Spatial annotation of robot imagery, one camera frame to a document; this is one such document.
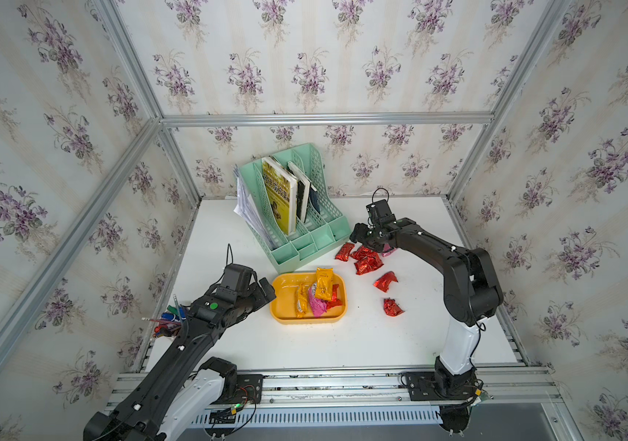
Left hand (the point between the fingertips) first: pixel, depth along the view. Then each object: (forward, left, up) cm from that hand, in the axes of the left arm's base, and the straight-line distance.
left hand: (268, 297), depth 79 cm
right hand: (+22, -30, -2) cm, 37 cm away
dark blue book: (+39, -14, +3) cm, 41 cm away
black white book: (+37, -10, +8) cm, 40 cm away
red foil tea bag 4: (+8, -38, -6) cm, 39 cm away
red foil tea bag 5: (-1, -38, -7) cm, 39 cm away
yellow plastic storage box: (+1, -4, -11) cm, 11 cm away
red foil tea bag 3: (+16, -32, -6) cm, 37 cm away
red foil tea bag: (+1, -20, -7) cm, 21 cm away
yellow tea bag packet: (+6, -17, -3) cm, 18 cm away
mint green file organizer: (+27, -16, -3) cm, 31 cm away
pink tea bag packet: (0, -15, -6) cm, 16 cm away
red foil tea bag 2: (+21, -25, -8) cm, 34 cm away
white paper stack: (+20, +7, +18) cm, 27 cm away
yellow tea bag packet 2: (+1, -10, -5) cm, 11 cm away
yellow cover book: (+35, -3, +11) cm, 36 cm away
